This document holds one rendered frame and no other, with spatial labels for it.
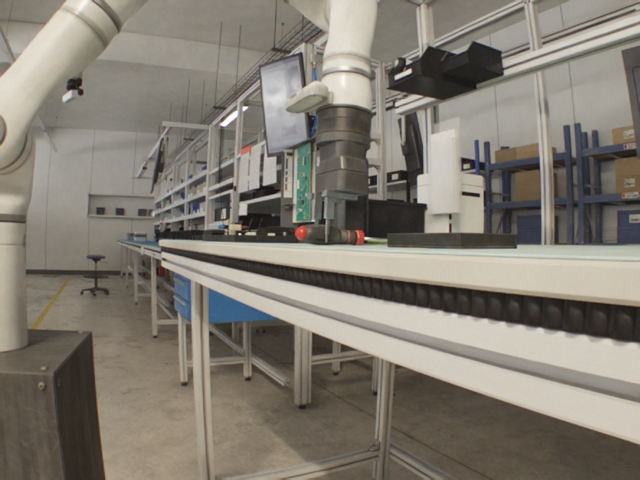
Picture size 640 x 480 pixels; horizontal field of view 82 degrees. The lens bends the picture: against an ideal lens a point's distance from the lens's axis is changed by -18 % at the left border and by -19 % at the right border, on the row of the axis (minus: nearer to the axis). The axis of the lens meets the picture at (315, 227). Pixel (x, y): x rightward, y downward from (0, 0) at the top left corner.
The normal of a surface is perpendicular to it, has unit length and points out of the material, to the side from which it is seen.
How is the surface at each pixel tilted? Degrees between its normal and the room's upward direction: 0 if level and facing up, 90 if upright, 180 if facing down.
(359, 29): 101
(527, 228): 90
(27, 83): 89
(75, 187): 90
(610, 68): 90
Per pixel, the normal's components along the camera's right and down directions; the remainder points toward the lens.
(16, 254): 0.99, 0.01
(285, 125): -0.60, 0.16
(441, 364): -0.89, -0.03
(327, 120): -0.59, -0.08
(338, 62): -0.40, -0.07
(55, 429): 0.29, -0.02
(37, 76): 0.50, 0.03
